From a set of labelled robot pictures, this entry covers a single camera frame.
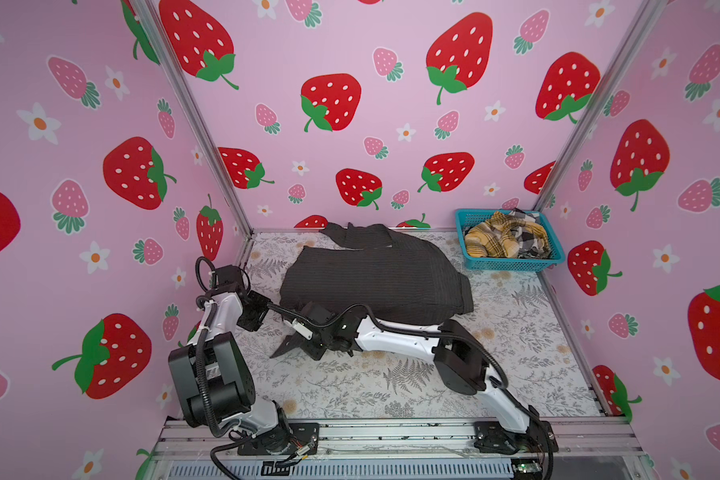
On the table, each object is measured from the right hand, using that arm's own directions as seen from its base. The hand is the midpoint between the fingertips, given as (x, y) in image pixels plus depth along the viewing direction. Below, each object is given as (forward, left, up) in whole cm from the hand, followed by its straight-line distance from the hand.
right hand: (301, 341), depth 84 cm
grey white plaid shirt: (+40, -70, +4) cm, 81 cm away
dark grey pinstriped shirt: (+31, -27, -8) cm, 42 cm away
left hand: (+8, +13, +1) cm, 16 cm away
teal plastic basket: (+57, -51, +1) cm, 77 cm away
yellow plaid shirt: (+45, -60, +2) cm, 75 cm away
